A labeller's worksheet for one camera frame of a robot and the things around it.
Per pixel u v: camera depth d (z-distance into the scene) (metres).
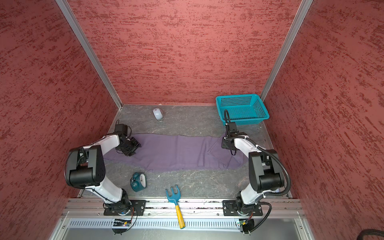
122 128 0.77
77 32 0.79
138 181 0.76
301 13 0.73
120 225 0.73
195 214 0.73
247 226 0.70
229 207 0.74
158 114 1.07
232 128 0.76
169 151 1.00
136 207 0.75
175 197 0.76
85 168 0.47
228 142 0.69
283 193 0.42
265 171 0.46
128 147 0.81
